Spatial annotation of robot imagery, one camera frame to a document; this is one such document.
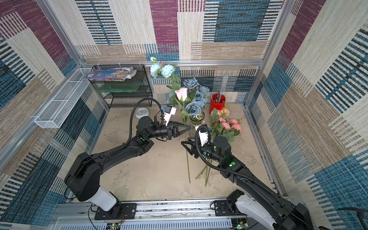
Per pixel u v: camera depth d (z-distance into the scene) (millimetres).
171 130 630
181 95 606
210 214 729
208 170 870
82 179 440
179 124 662
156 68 730
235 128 992
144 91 1152
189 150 660
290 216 399
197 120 854
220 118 1021
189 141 711
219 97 1051
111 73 831
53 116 702
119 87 951
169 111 637
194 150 625
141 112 1154
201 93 777
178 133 662
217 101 1021
